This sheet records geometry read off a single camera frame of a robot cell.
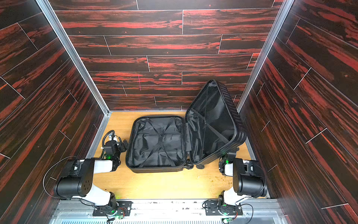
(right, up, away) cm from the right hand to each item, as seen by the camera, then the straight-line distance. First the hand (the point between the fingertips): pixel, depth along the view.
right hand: (225, 137), depth 92 cm
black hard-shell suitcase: (-14, +7, -21) cm, 26 cm away
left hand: (-72, -3, +4) cm, 72 cm away
